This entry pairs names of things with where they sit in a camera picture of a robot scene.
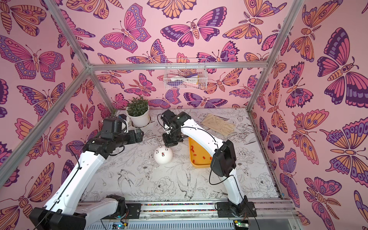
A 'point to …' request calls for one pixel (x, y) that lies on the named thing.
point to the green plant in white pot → (138, 111)
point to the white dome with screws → (163, 155)
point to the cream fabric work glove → (221, 125)
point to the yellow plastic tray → (200, 157)
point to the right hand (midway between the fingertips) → (167, 144)
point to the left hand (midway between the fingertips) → (138, 132)
